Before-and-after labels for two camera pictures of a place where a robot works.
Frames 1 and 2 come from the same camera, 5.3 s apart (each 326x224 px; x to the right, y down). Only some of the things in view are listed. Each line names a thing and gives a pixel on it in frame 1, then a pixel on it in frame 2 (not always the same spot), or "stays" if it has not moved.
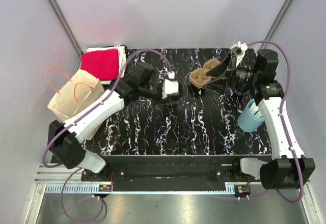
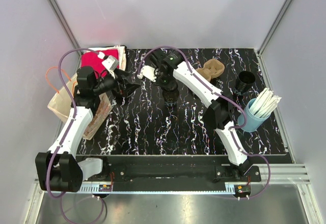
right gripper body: [240, 75] → [165, 82]
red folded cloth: [103, 64] stays
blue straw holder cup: [248, 121] stays
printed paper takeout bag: [82, 90] stays
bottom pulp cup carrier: [198, 78] stays
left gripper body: [160, 96] → [118, 88]
